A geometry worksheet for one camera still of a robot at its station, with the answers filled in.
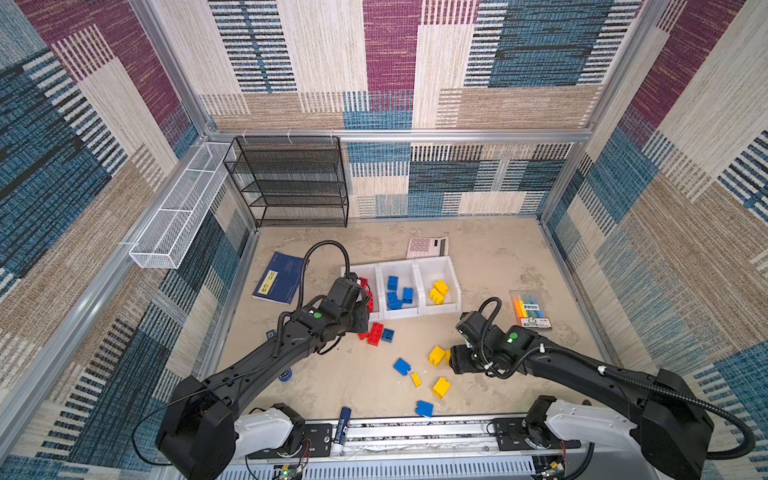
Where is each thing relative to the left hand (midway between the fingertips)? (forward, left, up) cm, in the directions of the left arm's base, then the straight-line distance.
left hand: (363, 311), depth 83 cm
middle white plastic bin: (+14, -11, -11) cm, 21 cm away
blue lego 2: (-22, -16, -13) cm, 30 cm away
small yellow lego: (-15, -14, -10) cm, 23 cm away
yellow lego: (+13, -24, -9) cm, 29 cm away
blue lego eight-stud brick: (+8, -8, -9) cm, 15 cm away
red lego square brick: (-3, +1, -10) cm, 11 cm away
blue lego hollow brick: (-3, -6, -10) cm, 12 cm away
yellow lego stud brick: (-10, -20, -9) cm, 24 cm away
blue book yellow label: (+18, +30, -11) cm, 36 cm away
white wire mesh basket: (+21, +61, +6) cm, 65 cm away
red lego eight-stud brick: (-2, -3, -10) cm, 11 cm away
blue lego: (+10, -13, -9) cm, 19 cm away
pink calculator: (+32, -19, -10) cm, 38 cm away
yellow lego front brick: (-17, -20, -10) cm, 28 cm away
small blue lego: (+15, -8, -8) cm, 19 cm away
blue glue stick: (-23, +4, -11) cm, 26 cm away
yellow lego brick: (+10, -22, -9) cm, 26 cm away
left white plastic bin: (+17, -2, -6) cm, 18 cm away
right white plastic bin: (+18, -20, -8) cm, 29 cm away
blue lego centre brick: (-11, -11, -12) cm, 19 cm away
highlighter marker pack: (+4, -51, -10) cm, 52 cm away
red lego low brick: (+8, -1, -10) cm, 13 cm away
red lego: (+16, +1, -9) cm, 18 cm away
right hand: (-13, -27, -8) cm, 31 cm away
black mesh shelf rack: (+50, +28, +6) cm, 57 cm away
